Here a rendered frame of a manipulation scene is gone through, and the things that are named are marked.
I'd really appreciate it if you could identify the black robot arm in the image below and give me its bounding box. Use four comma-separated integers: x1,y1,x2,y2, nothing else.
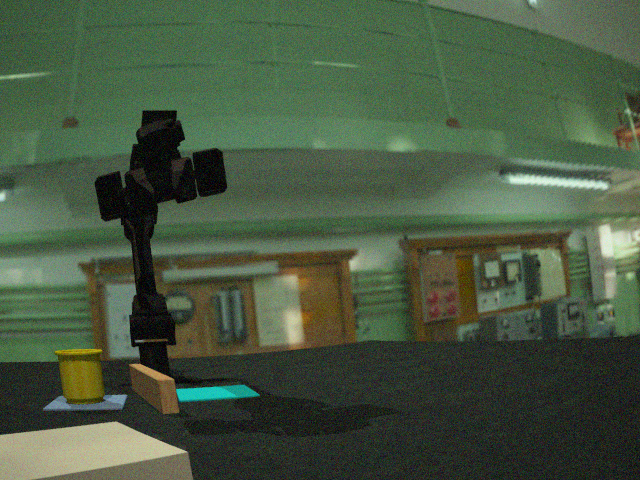
121,110,185,378

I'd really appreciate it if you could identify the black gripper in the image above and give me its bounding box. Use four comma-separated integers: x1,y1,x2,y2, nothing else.
95,148,227,221

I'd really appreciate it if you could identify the beige flat block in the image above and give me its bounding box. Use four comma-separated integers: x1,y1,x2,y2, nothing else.
0,422,193,480

